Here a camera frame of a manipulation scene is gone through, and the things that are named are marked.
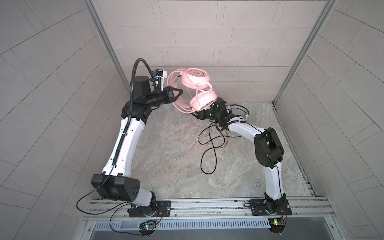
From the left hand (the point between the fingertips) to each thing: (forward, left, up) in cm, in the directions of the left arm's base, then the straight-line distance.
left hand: (184, 89), depth 64 cm
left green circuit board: (-47, +16, -38) cm, 62 cm away
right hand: (+8, -2, -24) cm, 26 cm away
